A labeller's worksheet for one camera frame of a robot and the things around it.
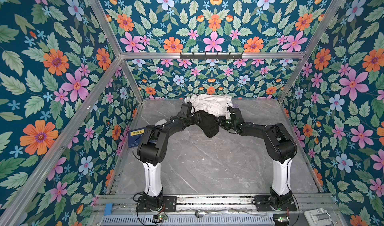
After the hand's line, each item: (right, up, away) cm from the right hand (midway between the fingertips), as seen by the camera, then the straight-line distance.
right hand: (215, 119), depth 99 cm
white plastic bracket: (+46, -44, -30) cm, 71 cm away
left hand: (-9, +4, -1) cm, 10 cm away
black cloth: (-4, -3, -1) cm, 5 cm away
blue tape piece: (-56, -44, -25) cm, 75 cm away
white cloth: (+1, +11, +5) cm, 12 cm away
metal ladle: (-10, -43, -30) cm, 53 cm away
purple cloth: (+15, +10, +11) cm, 21 cm away
